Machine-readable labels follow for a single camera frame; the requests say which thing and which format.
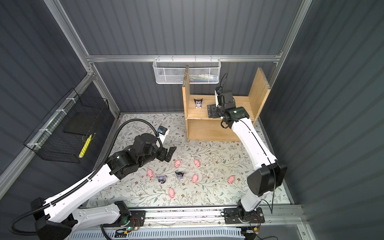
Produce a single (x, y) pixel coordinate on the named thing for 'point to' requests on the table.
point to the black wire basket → (64, 135)
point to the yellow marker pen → (85, 146)
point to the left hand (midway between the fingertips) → (168, 143)
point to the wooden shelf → (201, 128)
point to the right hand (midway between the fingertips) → (219, 107)
